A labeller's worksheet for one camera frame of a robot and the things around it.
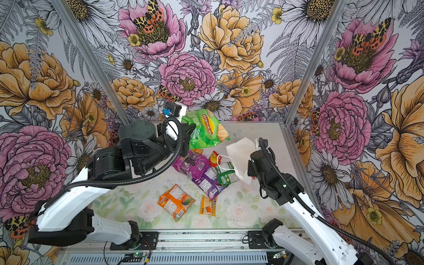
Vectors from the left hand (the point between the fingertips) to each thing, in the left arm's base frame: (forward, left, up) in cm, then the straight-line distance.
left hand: (192, 131), depth 53 cm
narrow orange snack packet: (-8, -4, -47) cm, 47 cm away
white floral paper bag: (+13, -20, -31) cm, 39 cm away
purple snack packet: (+3, -4, -45) cm, 45 cm away
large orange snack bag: (-7, +12, -44) cm, 46 cm away
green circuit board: (-28, +28, -49) cm, 63 cm away
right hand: (+2, -25, -23) cm, 34 cm away
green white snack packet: (+9, -14, -45) cm, 48 cm away
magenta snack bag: (+12, +5, -40) cm, 42 cm away
